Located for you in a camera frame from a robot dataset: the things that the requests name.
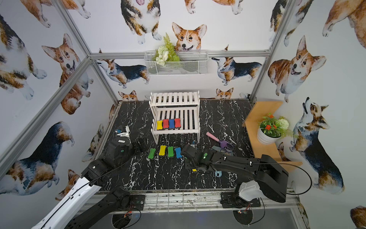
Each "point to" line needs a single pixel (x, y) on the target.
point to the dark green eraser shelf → (151, 153)
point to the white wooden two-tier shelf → (175, 112)
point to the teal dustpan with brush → (218, 173)
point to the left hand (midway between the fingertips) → (139, 136)
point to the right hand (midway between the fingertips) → (188, 158)
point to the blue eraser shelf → (171, 124)
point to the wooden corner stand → (258, 110)
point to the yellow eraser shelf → (162, 151)
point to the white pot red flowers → (270, 130)
